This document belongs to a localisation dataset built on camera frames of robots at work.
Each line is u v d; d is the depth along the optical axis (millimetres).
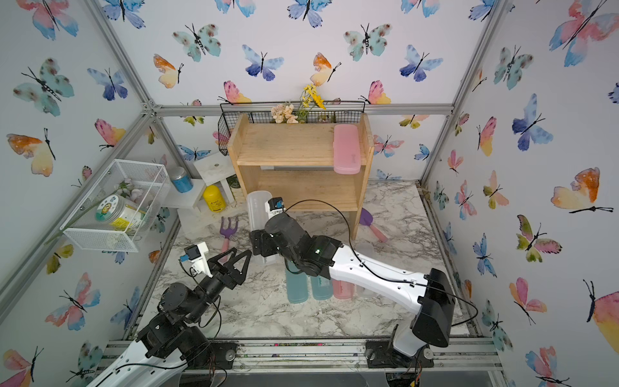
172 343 528
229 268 587
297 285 882
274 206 600
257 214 695
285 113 810
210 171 934
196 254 590
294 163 682
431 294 403
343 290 856
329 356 753
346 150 705
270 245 615
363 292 863
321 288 866
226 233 1018
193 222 1057
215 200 1018
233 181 1073
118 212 632
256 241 611
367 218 1040
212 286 603
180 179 910
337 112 932
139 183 805
